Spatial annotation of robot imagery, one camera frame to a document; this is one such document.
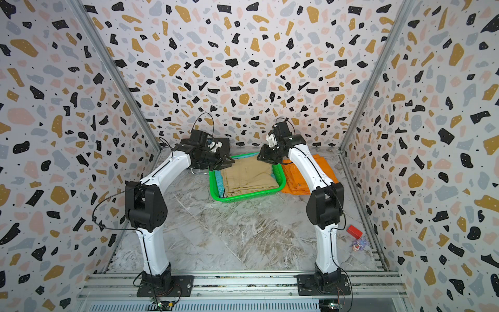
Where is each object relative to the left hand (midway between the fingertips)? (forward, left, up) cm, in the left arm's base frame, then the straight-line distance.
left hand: (236, 163), depth 89 cm
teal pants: (0, +10, -13) cm, 16 cm away
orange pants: (0, -31, -17) cm, 35 cm away
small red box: (-27, -52, -17) cm, 61 cm away
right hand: (+1, -11, 0) cm, 11 cm away
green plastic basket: (-10, -6, -10) cm, 16 cm away
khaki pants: (+2, -5, -12) cm, 13 cm away
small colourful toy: (-32, -52, -16) cm, 63 cm away
